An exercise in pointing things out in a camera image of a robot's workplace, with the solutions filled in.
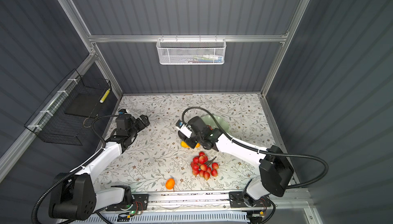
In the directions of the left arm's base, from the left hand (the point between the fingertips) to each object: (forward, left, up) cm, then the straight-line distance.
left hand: (141, 119), depth 87 cm
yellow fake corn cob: (-20, -25, +5) cm, 32 cm away
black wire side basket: (-12, +31, +17) cm, 38 cm away
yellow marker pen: (+10, +18, +12) cm, 24 cm away
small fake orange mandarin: (-32, -17, -11) cm, 38 cm away
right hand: (-11, -27, -1) cm, 29 cm away
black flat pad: (+1, +24, +13) cm, 28 cm away
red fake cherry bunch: (-25, -33, -9) cm, 42 cm away
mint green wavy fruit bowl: (-16, -37, +17) cm, 44 cm away
